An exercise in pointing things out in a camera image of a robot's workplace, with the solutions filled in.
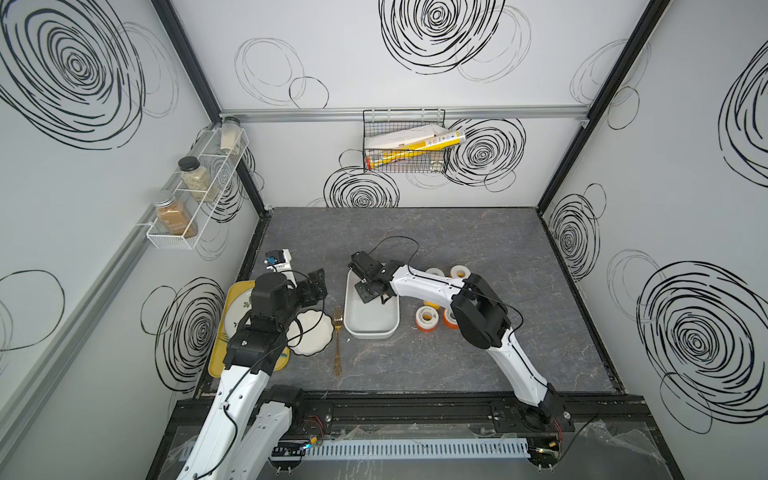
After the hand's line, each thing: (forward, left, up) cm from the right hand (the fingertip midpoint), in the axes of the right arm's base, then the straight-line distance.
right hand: (367, 287), depth 96 cm
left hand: (-9, +12, +22) cm, 27 cm away
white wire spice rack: (+29, +49, +26) cm, 62 cm away
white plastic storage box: (-10, -2, -1) cm, 11 cm away
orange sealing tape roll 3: (+5, -23, +2) cm, 23 cm away
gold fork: (-12, +8, -1) cm, 14 cm away
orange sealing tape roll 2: (+6, -31, +2) cm, 31 cm away
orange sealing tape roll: (-11, -19, +2) cm, 22 cm away
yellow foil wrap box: (+25, -7, +33) cm, 42 cm away
